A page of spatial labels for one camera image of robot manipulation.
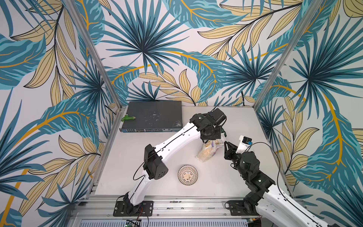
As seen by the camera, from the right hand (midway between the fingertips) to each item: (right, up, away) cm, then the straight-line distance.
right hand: (219, 145), depth 75 cm
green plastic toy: (-61, +16, +30) cm, 70 cm away
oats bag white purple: (-4, -3, +7) cm, 8 cm away
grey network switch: (-42, +17, +32) cm, 56 cm away
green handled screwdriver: (+10, +6, +28) cm, 30 cm away
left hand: (-2, +4, +2) cm, 5 cm away
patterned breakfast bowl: (-16, -19, +9) cm, 26 cm away
